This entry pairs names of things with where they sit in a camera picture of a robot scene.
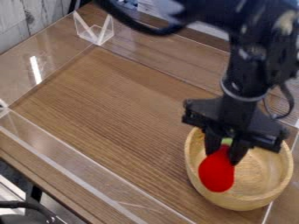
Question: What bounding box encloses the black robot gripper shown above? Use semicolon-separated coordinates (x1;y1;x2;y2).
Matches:
181;97;288;165

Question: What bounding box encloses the light green block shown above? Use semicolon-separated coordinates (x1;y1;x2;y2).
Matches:
221;138;232;145

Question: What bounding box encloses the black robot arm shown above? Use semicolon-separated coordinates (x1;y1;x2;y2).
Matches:
94;0;299;165

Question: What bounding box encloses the brown wooden bowl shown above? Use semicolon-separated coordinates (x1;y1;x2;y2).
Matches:
184;128;293;211

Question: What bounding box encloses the black metal stand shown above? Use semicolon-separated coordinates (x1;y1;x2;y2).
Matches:
0;185;69;224

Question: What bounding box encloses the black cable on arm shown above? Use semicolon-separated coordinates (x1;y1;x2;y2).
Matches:
262;83;296;121

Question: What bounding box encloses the clear acrylic tray wall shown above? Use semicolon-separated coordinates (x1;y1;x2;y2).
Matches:
0;100;194;224

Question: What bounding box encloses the clear acrylic corner bracket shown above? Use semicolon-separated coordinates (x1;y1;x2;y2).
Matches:
72;11;114;46

